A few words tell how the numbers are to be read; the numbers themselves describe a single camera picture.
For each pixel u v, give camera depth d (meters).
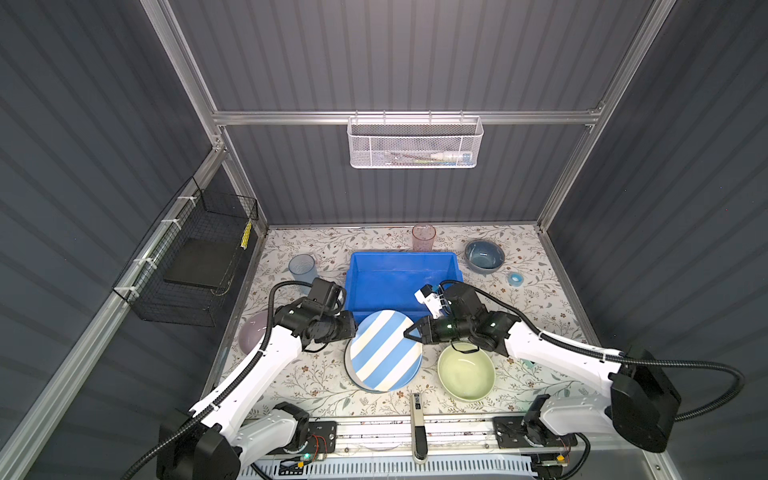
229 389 0.43
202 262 0.74
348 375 0.81
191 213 0.77
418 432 0.73
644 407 0.41
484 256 1.09
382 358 0.75
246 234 0.83
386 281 1.03
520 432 0.72
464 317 0.63
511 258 1.11
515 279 1.05
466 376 0.85
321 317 0.60
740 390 0.42
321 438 0.72
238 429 0.42
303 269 0.97
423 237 0.99
